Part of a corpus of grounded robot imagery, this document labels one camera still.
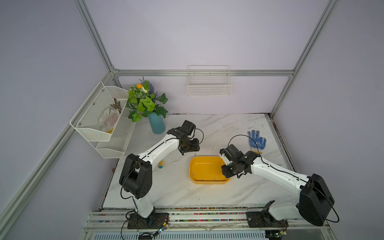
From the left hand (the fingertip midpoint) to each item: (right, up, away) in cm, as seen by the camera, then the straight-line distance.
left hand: (197, 148), depth 88 cm
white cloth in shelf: (-48, +17, -9) cm, 52 cm away
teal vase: (-28, +16, +14) cm, 35 cm away
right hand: (+17, -14, -4) cm, 22 cm away
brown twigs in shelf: (-45, +25, -6) cm, 52 cm away
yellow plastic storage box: (+6, -15, +5) cm, 17 cm away
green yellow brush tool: (-23, -11, +3) cm, 25 cm away
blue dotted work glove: (+41, +1, +14) cm, 44 cm away
